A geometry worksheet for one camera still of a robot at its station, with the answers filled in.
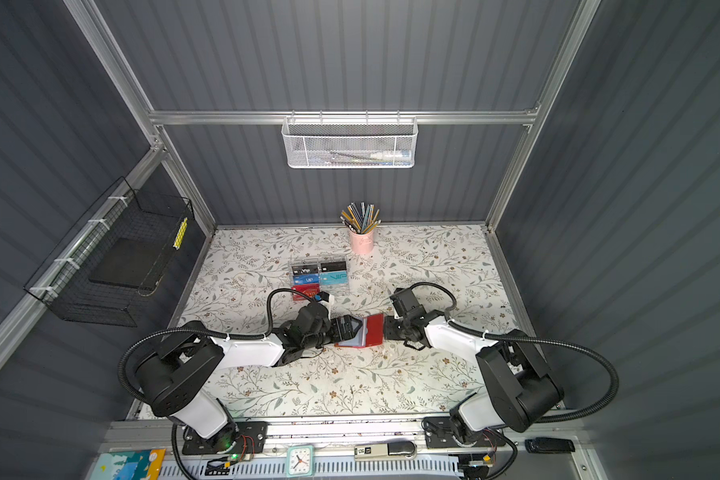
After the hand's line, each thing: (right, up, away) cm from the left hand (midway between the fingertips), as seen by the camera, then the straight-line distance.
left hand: (355, 325), depth 88 cm
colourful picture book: (-51, -28, -19) cm, 62 cm away
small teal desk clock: (-12, -27, -19) cm, 35 cm away
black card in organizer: (-8, +17, +11) cm, 22 cm away
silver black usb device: (+9, -23, -21) cm, 33 cm away
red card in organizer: (-16, +10, +9) cm, 21 cm away
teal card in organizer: (-7, +13, +11) cm, 19 cm away
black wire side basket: (-61, +21, -13) cm, 65 cm away
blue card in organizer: (-18, +13, +10) cm, 25 cm away
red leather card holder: (+5, -3, +2) cm, 6 cm away
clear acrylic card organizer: (-17, +18, +19) cm, 31 cm away
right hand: (+11, -2, +2) cm, 12 cm away
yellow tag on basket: (-49, +27, -5) cm, 56 cm away
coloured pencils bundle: (+2, +35, +20) cm, 40 cm away
